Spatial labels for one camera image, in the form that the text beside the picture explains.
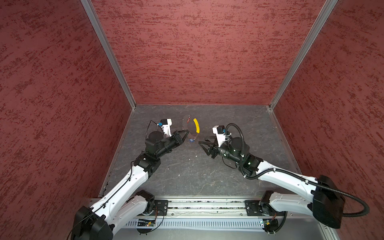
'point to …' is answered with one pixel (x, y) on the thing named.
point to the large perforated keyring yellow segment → (197, 125)
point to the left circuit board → (145, 223)
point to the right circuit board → (270, 225)
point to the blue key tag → (191, 140)
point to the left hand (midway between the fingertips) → (190, 134)
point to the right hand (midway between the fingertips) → (200, 144)
